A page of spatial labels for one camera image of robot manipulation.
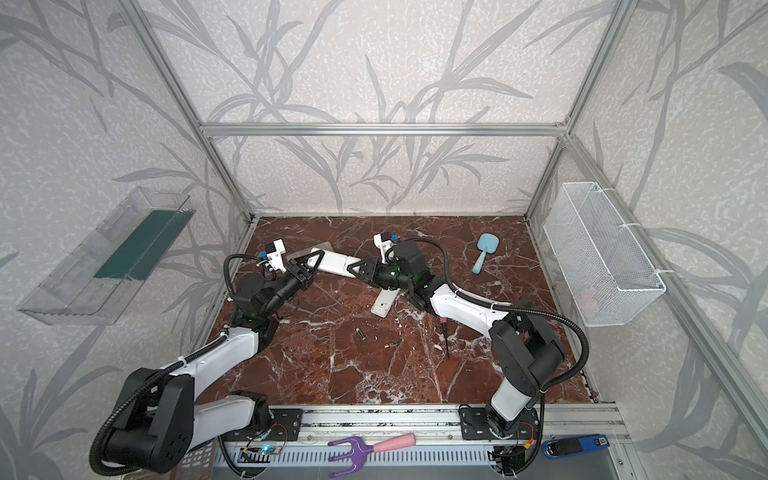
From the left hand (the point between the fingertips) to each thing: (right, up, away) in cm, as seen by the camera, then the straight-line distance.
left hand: (329, 248), depth 76 cm
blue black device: (+55, -45, -9) cm, 72 cm away
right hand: (+5, -4, +2) cm, 7 cm away
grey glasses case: (-10, 0, +33) cm, 34 cm away
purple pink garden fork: (+9, -48, -5) cm, 49 cm away
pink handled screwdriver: (+32, -25, +15) cm, 43 cm away
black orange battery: (+6, -26, +13) cm, 30 cm away
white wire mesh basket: (+62, -5, -15) cm, 64 cm away
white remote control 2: (+13, -18, +19) cm, 29 cm away
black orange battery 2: (+15, -29, +11) cm, 34 cm away
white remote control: (+1, -4, +1) cm, 4 cm away
